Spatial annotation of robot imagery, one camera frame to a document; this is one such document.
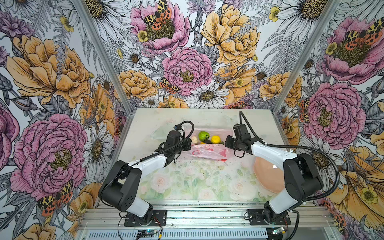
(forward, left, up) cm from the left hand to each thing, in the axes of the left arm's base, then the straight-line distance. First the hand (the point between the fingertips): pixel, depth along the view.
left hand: (191, 144), depth 90 cm
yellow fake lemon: (+6, -16, -5) cm, 17 cm away
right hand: (0, -21, -2) cm, 21 cm away
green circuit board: (-42, +21, -11) cm, 48 cm away
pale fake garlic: (+7, -2, -5) cm, 9 cm away
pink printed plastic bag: (-6, -15, +1) cm, 16 cm away
